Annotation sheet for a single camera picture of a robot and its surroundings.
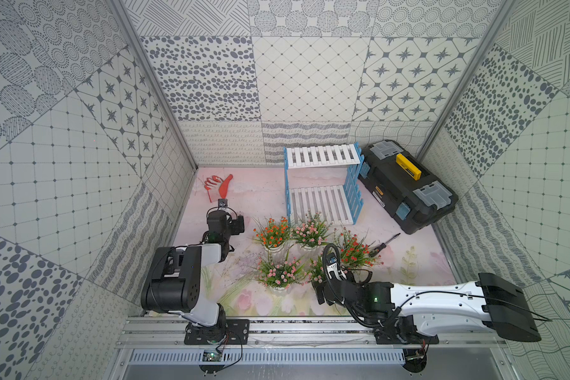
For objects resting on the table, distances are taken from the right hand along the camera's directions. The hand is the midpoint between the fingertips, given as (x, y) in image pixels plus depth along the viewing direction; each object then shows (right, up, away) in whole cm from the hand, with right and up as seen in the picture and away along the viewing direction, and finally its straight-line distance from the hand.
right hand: (326, 279), depth 79 cm
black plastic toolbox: (+32, +32, +12) cm, 47 cm away
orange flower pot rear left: (-18, +14, +1) cm, 23 cm away
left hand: (-35, +20, +15) cm, 43 cm away
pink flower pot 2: (-16, +4, -7) cm, 18 cm away
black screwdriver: (+23, +7, +13) cm, 28 cm away
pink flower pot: (-5, +16, +1) cm, 17 cm away
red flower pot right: (+9, +10, -3) cm, 14 cm away
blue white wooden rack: (+4, +34, +36) cm, 50 cm away
